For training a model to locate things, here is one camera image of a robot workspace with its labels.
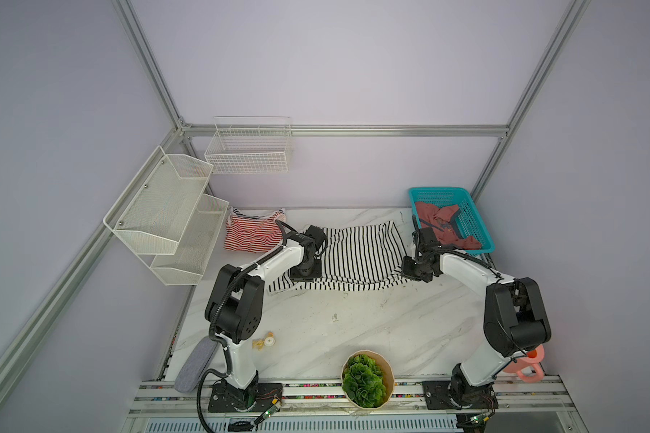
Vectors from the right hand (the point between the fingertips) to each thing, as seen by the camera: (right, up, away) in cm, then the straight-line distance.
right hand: (400, 273), depth 94 cm
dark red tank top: (+22, +20, +20) cm, 36 cm away
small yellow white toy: (-44, -19, -12) cm, 49 cm away
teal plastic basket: (+29, +22, +21) cm, 42 cm away
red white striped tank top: (-56, +14, +13) cm, 59 cm away
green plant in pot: (-15, -23, -28) cm, 39 cm away
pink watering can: (+30, -19, -24) cm, 43 cm away
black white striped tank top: (-15, +5, +10) cm, 19 cm away
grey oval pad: (-63, -24, -17) cm, 69 cm away
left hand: (-32, -2, -3) cm, 32 cm away
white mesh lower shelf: (-65, +5, -19) cm, 68 cm away
